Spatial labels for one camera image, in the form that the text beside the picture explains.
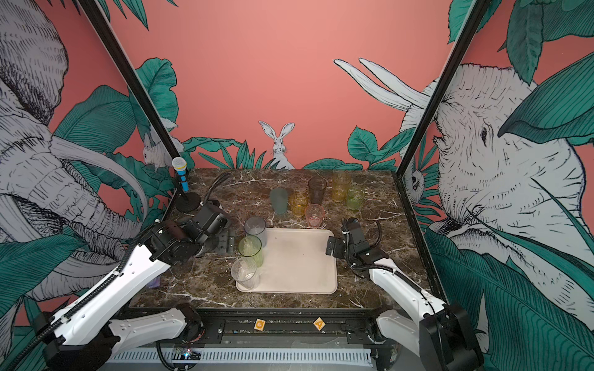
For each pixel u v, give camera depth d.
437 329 0.40
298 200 1.17
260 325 0.75
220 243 0.62
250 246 0.86
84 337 0.39
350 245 0.65
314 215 1.02
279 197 1.07
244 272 0.87
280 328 0.75
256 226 0.98
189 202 1.07
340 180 1.23
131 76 0.84
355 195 1.09
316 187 1.08
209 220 0.51
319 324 0.75
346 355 0.70
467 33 0.73
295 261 0.93
